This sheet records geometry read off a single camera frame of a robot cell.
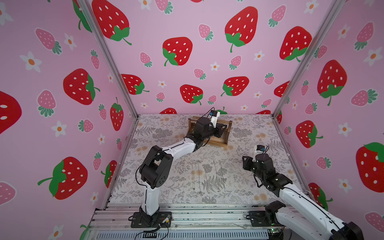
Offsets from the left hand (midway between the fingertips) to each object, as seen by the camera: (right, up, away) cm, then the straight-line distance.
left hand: (227, 125), depth 85 cm
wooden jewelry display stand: (0, -11, +19) cm, 22 cm away
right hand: (+13, -19, -2) cm, 23 cm away
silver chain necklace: (-20, -30, +5) cm, 37 cm away
